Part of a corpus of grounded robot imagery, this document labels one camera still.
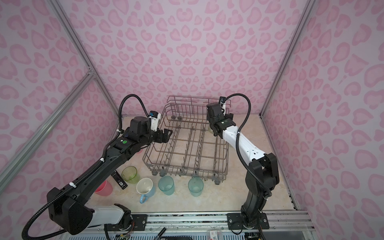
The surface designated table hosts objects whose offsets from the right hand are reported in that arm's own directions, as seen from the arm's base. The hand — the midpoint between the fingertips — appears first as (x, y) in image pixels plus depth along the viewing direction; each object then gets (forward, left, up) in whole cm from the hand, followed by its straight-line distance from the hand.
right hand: (220, 111), depth 86 cm
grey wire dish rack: (-11, +17, -24) cm, 31 cm away
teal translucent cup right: (-34, +14, -24) cm, 44 cm away
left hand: (-13, +29, +2) cm, 32 cm away
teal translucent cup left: (-34, +30, -24) cm, 51 cm away
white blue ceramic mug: (-36, +41, -24) cm, 60 cm away
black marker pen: (-56, +29, -25) cm, 68 cm away
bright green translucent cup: (-29, +53, -25) cm, 65 cm away
